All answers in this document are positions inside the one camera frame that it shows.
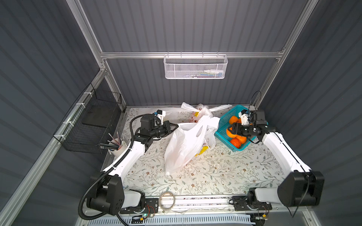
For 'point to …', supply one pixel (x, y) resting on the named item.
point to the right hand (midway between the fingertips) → (235, 129)
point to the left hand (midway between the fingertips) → (180, 127)
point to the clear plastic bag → (189, 141)
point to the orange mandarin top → (234, 119)
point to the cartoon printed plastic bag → (190, 114)
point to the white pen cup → (116, 146)
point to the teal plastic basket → (221, 133)
